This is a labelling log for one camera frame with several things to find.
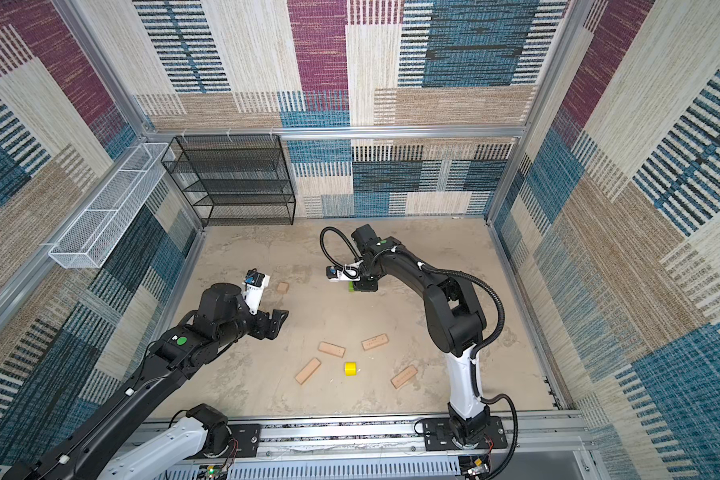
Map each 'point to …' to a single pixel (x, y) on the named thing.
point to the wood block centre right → (377, 341)
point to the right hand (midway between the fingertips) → (361, 279)
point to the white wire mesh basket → (91, 237)
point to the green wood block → (351, 286)
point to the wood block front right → (404, 376)
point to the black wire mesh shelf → (233, 180)
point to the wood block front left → (307, 370)
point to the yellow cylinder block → (350, 369)
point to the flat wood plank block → (331, 349)
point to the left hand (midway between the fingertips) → (272, 303)
